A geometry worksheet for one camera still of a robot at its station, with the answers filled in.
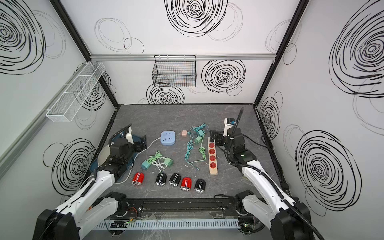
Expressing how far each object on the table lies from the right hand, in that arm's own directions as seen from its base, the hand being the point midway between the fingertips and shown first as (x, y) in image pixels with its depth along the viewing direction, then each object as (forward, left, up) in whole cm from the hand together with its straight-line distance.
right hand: (218, 131), depth 80 cm
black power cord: (+5, -27, -19) cm, 33 cm away
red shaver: (-21, +43, -17) cm, 51 cm away
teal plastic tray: (-13, +72, -18) cm, 75 cm away
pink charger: (+11, +21, -19) cm, 30 cm away
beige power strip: (-8, +2, -18) cm, 19 cm away
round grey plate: (-6, +71, -20) cm, 74 cm away
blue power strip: (+6, +31, -16) cm, 35 cm away
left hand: (-2, +45, -4) cm, 45 cm away
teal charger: (+11, +9, -19) cm, 24 cm away
